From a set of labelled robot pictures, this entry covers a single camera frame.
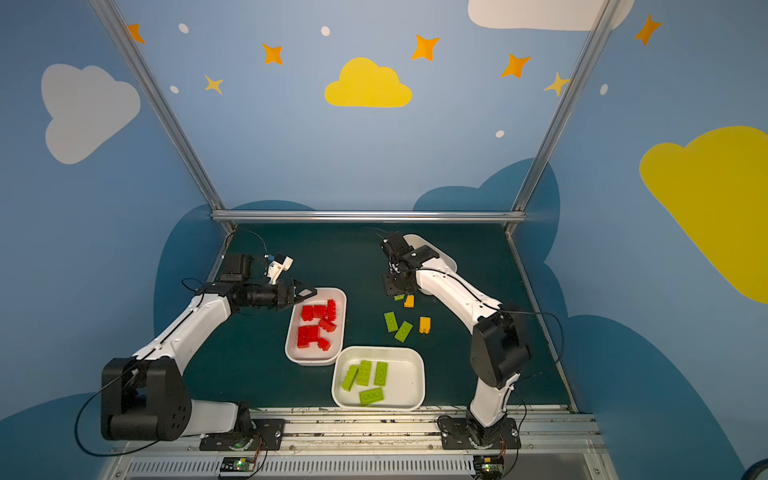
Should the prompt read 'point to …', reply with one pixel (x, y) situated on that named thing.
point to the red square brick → (328, 325)
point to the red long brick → (331, 310)
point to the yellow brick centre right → (409, 303)
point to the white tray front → (405, 384)
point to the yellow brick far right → (424, 324)
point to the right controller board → (487, 467)
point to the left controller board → (237, 464)
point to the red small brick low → (324, 344)
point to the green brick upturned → (371, 396)
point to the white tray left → (313, 355)
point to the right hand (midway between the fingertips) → (397, 284)
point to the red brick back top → (319, 311)
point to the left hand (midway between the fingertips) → (308, 295)
